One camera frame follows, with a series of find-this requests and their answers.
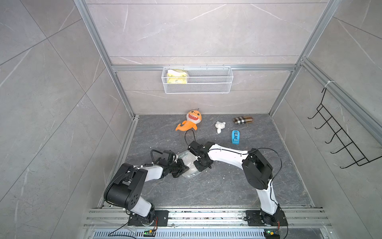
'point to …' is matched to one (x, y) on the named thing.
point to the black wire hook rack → (358, 158)
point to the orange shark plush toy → (193, 117)
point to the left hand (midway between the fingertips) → (190, 166)
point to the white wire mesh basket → (197, 80)
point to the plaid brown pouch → (242, 120)
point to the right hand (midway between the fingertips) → (202, 166)
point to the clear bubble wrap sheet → (188, 159)
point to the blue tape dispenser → (236, 137)
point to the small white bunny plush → (220, 125)
